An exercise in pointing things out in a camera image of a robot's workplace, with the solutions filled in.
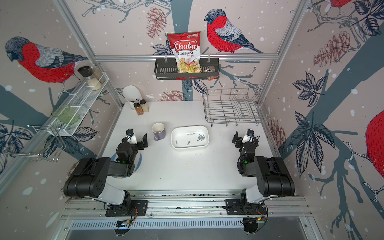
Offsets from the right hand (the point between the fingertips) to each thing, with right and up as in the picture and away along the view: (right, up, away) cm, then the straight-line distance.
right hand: (243, 131), depth 91 cm
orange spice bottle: (-74, +15, +20) cm, 78 cm away
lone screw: (-36, -3, +10) cm, 37 cm away
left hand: (-64, 0, 0) cm, 64 cm away
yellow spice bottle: (-69, +18, +20) cm, 74 cm away
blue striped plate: (-64, -19, -4) cm, 67 cm away
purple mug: (-53, 0, +2) cm, 53 cm away
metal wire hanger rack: (-93, -1, -30) cm, 98 cm away
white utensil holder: (-79, +26, +22) cm, 86 cm away
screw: (-35, -8, +7) cm, 36 cm away
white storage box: (-37, -5, +10) cm, 39 cm away
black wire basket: (-49, +40, +4) cm, 63 cm away
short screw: (-43, -7, +7) cm, 44 cm away
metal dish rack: (-1, +18, +27) cm, 33 cm away
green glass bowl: (-93, +11, -21) cm, 96 cm away
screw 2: (-27, -5, +10) cm, 29 cm away
